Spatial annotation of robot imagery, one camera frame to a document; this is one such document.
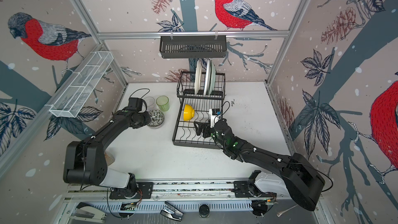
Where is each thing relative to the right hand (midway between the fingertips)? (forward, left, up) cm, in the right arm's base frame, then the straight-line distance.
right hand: (199, 123), depth 80 cm
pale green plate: (+17, -7, +17) cm, 25 cm away
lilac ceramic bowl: (+3, +27, -11) cm, 30 cm away
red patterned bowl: (+9, +28, -10) cm, 31 cm away
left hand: (+5, +32, -5) cm, 33 cm away
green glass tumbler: (+21, +27, -10) cm, 36 cm away
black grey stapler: (-40, +50, -15) cm, 65 cm away
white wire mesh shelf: (+4, +61, +17) cm, 63 cm away
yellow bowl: (+11, +8, -7) cm, 15 cm away
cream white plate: (+17, +1, +18) cm, 25 cm away
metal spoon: (-35, -37, -17) cm, 54 cm away
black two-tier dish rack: (+14, +1, +8) cm, 17 cm away
